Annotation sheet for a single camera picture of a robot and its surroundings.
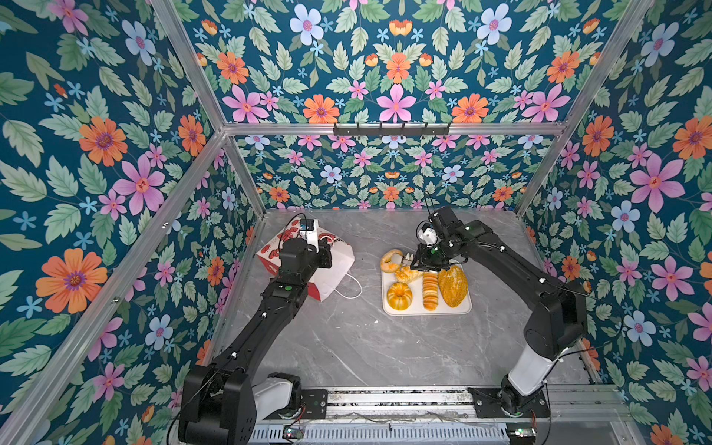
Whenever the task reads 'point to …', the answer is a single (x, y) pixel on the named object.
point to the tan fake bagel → (386, 264)
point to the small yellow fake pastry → (407, 274)
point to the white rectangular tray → (413, 292)
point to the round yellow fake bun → (453, 285)
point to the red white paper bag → (323, 279)
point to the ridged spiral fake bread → (430, 290)
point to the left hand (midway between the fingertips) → (328, 232)
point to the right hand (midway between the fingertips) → (413, 264)
